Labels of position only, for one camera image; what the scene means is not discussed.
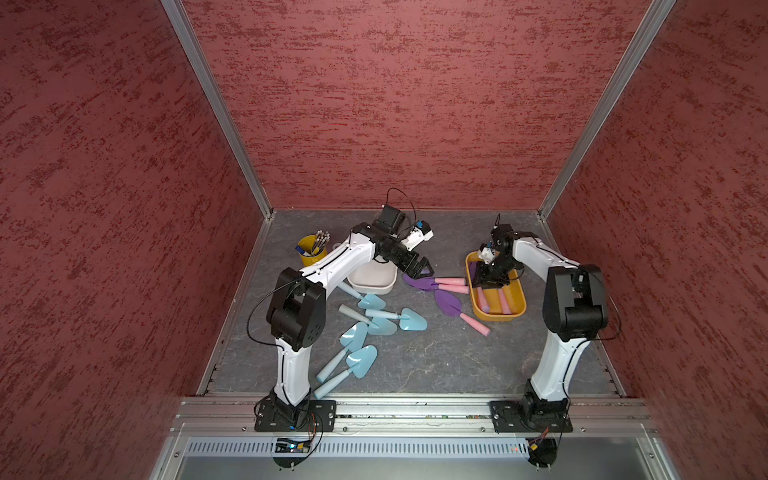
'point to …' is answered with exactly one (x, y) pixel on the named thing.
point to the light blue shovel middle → (376, 326)
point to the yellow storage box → (496, 304)
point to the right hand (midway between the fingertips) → (479, 287)
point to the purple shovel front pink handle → (482, 300)
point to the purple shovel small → (503, 303)
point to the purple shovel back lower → (448, 290)
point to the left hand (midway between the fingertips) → (419, 269)
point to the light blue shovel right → (409, 320)
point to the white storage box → (378, 277)
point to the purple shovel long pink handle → (507, 310)
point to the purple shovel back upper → (427, 283)
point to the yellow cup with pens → (313, 247)
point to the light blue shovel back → (368, 301)
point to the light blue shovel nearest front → (360, 362)
